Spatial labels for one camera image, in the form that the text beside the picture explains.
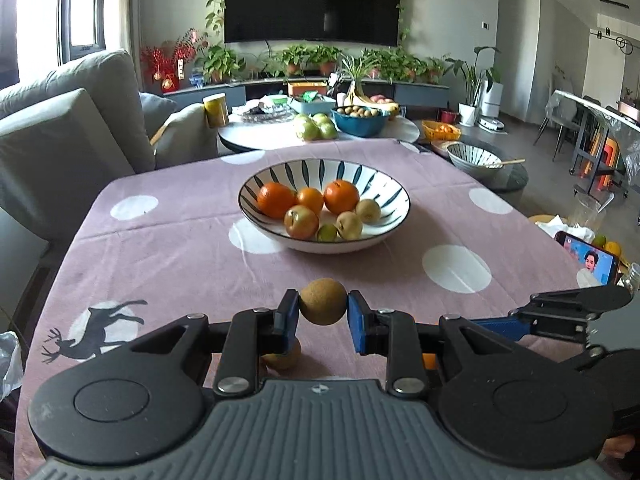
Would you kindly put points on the black ceiling track light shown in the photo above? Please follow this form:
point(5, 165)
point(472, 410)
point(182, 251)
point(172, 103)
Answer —
point(614, 3)

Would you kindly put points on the white floor appliance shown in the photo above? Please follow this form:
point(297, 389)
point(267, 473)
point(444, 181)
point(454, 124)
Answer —
point(492, 102)

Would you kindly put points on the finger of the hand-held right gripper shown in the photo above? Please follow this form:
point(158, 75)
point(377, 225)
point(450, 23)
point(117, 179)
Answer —
point(560, 310)

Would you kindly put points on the orange plastic stool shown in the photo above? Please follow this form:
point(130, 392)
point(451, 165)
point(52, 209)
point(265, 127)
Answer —
point(602, 157)

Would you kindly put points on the white bowl with dark stripes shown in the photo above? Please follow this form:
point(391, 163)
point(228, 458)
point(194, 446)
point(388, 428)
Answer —
point(390, 210)

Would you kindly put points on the dark television console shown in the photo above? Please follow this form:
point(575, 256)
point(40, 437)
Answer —
point(420, 94)

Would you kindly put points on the round white coffee table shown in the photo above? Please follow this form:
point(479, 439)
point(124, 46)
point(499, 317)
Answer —
point(260, 135)

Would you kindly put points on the red festive decoration plant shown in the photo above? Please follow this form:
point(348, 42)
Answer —
point(165, 60)

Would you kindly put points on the white tissue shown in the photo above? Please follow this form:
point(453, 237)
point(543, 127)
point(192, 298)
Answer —
point(557, 222)

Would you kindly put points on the brown kiwi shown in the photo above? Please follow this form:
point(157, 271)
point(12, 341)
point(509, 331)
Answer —
point(323, 301)

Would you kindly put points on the spider plant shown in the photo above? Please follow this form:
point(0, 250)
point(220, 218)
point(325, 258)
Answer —
point(357, 67)

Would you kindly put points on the orange basket of tangerines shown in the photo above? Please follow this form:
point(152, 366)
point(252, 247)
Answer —
point(441, 131)

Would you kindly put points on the wooden spoon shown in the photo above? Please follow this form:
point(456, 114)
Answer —
point(514, 161)

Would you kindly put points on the bunch of bananas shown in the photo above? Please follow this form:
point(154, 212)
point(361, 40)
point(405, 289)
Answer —
point(370, 102)

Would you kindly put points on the light grey pillow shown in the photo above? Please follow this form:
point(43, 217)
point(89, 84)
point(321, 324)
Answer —
point(184, 134)

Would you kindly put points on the trash bin with plastic bag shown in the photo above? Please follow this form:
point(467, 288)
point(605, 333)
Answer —
point(10, 365)

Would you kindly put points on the clear glass jar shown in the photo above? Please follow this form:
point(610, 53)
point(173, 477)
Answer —
point(585, 212)

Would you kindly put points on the dark round side table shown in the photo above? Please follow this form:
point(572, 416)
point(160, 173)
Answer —
point(510, 180)

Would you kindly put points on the row of potted plants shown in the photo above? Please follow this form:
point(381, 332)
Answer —
point(405, 66)

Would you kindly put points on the glass tray with snacks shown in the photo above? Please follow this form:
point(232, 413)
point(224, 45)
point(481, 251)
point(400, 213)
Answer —
point(267, 112)

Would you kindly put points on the dark framed window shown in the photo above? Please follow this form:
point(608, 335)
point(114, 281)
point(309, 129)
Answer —
point(82, 5)

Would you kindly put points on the red pot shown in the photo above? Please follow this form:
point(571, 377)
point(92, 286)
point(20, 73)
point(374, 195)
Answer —
point(448, 116)

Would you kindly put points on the round yellow brown fruit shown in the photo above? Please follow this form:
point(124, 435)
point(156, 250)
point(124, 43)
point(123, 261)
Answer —
point(368, 210)

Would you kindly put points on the black wall television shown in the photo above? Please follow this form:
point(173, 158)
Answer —
point(310, 0)

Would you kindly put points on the small green fruit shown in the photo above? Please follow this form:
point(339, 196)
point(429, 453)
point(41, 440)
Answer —
point(327, 233)

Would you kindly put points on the person's right forearm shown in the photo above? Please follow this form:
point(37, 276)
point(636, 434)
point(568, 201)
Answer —
point(620, 447)

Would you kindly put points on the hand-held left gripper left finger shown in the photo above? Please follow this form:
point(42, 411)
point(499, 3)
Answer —
point(293, 335)

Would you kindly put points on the small striped bowl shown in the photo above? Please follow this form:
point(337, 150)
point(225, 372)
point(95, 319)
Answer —
point(470, 156)

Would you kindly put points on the blue bowl of kiwis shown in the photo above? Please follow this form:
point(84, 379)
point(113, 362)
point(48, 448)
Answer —
point(359, 124)

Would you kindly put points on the teal container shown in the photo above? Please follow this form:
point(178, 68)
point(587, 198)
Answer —
point(312, 106)

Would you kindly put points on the yellow canister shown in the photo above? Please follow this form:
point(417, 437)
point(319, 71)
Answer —
point(216, 111)

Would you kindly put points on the hanging green vine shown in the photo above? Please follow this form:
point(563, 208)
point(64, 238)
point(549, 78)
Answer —
point(402, 15)
point(216, 0)

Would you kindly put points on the small red yellow apple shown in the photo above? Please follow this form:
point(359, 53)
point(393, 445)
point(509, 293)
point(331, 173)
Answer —
point(348, 225)

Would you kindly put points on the grey sofa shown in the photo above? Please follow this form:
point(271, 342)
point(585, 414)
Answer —
point(65, 135)

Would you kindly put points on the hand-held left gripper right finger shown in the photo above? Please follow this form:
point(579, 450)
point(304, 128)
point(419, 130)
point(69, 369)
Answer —
point(357, 325)

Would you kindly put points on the dining table with plastic cover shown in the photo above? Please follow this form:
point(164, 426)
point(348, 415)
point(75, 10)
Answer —
point(610, 115)

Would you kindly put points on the pink dotted tablecloth with deer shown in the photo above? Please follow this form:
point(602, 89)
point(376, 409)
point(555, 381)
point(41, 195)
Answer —
point(175, 260)

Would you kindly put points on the small olive brown fruit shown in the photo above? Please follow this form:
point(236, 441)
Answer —
point(282, 356)

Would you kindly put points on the dining chair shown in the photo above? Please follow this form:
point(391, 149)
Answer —
point(550, 122)

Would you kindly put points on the potted green plant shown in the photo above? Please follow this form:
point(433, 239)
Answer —
point(295, 59)
point(327, 59)
point(219, 64)

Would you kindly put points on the tall plant in white pot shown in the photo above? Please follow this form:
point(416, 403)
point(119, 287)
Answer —
point(470, 105)

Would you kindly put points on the smartphone with lit screen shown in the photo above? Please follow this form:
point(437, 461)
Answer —
point(587, 259)

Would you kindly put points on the orange box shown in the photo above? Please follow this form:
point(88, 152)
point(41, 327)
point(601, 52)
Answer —
point(306, 88)

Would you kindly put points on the grey blue pillow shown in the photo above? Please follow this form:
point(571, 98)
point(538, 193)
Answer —
point(157, 111)

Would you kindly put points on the green apple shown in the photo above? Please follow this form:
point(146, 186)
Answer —
point(321, 119)
point(329, 131)
point(306, 131)

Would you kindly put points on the orange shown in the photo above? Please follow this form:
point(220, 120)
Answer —
point(276, 200)
point(429, 361)
point(341, 196)
point(310, 198)

